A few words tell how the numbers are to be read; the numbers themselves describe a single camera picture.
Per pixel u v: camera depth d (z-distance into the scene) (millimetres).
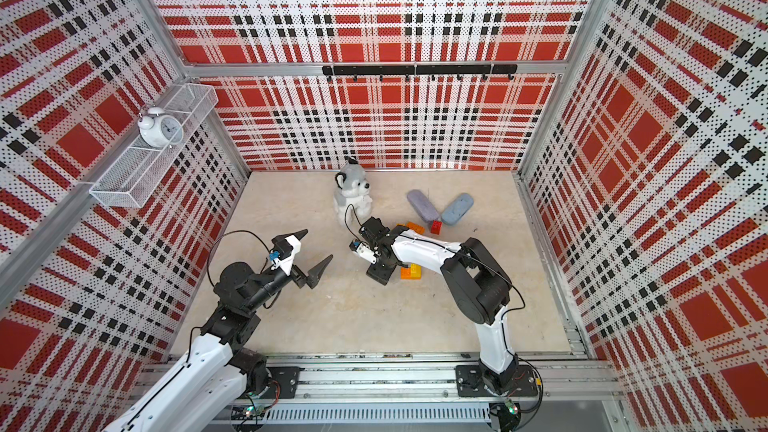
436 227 1009
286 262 606
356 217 1043
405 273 910
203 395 556
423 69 886
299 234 721
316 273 662
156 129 701
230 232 537
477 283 500
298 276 645
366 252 839
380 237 730
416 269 912
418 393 727
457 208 1069
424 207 1076
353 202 996
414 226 1016
